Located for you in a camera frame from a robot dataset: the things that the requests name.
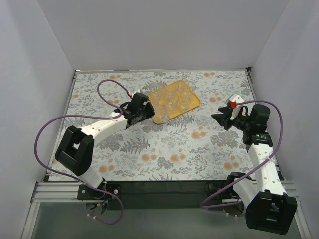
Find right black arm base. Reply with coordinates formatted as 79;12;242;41
200;183;246;218

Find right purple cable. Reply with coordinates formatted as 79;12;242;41
201;99;285;217

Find yellow plastic tray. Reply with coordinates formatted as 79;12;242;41
147;79;200;124

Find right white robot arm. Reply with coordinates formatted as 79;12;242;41
212;102;298;235

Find clear glass edge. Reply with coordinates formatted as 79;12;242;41
152;105;170;124

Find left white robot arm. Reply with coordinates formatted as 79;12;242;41
55;92;155;189

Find small clear glass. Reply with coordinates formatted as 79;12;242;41
176;76;186;92
179;92;191;112

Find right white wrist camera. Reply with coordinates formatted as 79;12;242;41
228;94;244;121

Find aluminium frame rail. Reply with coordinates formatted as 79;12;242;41
29;180;300;204

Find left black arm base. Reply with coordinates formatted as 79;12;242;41
76;182;124;216

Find floral patterned table mat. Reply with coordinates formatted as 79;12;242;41
63;70;253;181

